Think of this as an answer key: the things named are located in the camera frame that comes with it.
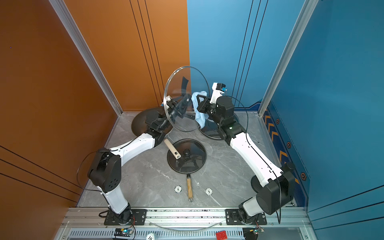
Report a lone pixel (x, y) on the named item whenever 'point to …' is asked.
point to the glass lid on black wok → (211, 129)
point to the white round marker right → (208, 191)
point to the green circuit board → (123, 232)
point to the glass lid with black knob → (193, 156)
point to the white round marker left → (178, 189)
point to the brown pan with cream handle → (139, 127)
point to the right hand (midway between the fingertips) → (198, 96)
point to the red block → (221, 235)
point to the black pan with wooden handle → (190, 183)
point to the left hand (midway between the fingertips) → (187, 94)
